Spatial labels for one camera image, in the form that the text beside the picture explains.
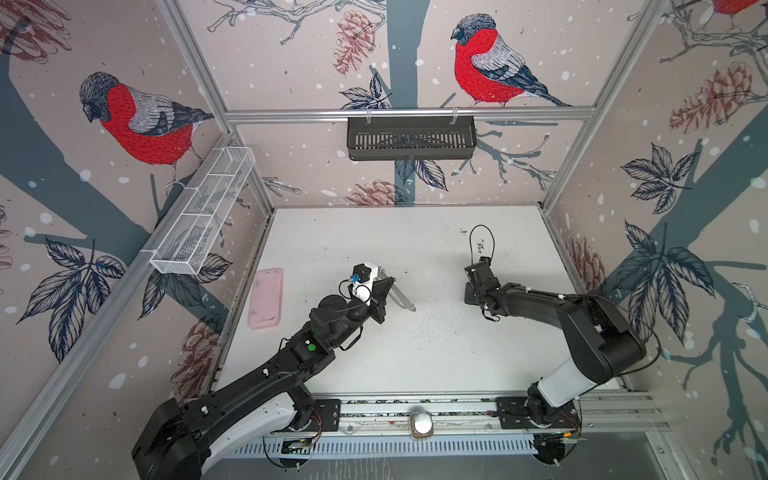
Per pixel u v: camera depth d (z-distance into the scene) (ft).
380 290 2.16
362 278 1.97
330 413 2.39
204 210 2.60
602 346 1.49
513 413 2.39
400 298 2.51
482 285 2.44
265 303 3.09
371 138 3.11
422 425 2.08
